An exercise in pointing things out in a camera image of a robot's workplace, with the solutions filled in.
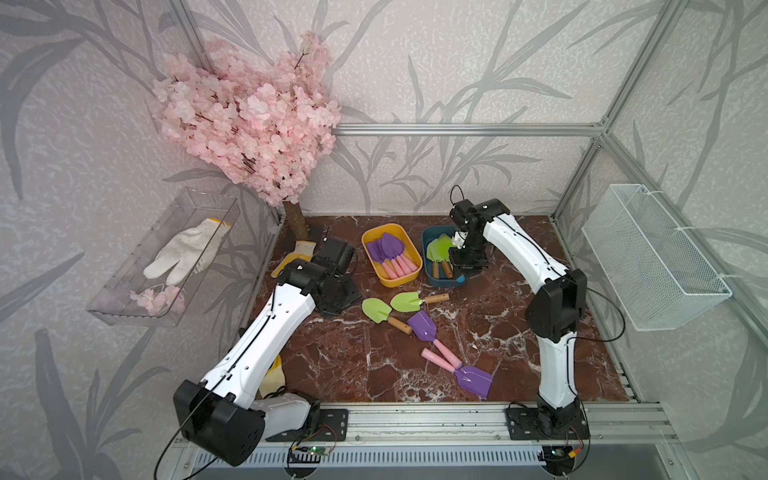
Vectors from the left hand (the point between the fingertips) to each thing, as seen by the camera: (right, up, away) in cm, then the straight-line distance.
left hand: (355, 300), depth 76 cm
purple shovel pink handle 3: (+14, +7, +26) cm, 31 cm away
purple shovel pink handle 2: (+9, +13, +30) cm, 34 cm away
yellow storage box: (+15, +12, +29) cm, 35 cm away
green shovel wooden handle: (+5, -7, +18) cm, 20 cm away
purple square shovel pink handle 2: (+19, -11, +15) cm, 27 cm away
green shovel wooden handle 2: (+14, -5, +20) cm, 25 cm away
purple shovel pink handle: (+3, +10, +29) cm, 31 cm away
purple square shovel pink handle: (+5, +10, +30) cm, 33 cm away
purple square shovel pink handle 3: (+31, -22, +5) cm, 38 cm away
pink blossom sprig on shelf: (-36, +3, -17) cm, 40 cm away
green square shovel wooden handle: (+24, +10, +31) cm, 40 cm away
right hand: (+28, +6, +10) cm, 30 cm away
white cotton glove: (-36, +13, -9) cm, 39 cm away
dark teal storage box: (+22, +18, +32) cm, 43 cm away
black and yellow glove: (-23, -23, +5) cm, 32 cm away
